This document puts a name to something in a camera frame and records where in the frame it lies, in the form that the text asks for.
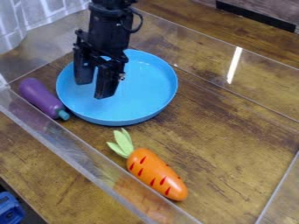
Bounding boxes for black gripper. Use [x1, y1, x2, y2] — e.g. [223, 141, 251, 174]
[73, 6, 133, 99]

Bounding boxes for blue round tray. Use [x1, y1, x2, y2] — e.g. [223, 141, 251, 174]
[56, 49, 179, 126]

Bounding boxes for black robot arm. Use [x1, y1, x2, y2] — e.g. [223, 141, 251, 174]
[72, 0, 143, 99]

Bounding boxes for purple toy eggplant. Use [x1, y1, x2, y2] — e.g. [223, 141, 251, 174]
[19, 78, 71, 121]

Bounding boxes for white curtain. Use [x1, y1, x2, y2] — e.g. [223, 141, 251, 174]
[0, 0, 89, 54]

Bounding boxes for orange toy carrot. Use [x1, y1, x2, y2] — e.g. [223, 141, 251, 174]
[107, 129, 188, 201]

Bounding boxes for black bar in background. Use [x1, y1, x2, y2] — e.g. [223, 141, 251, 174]
[216, 0, 296, 32]

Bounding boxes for blue object at corner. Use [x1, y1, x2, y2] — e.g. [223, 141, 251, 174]
[0, 192, 24, 224]

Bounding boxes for clear acrylic enclosure wall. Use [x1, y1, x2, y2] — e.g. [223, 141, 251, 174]
[0, 0, 299, 224]

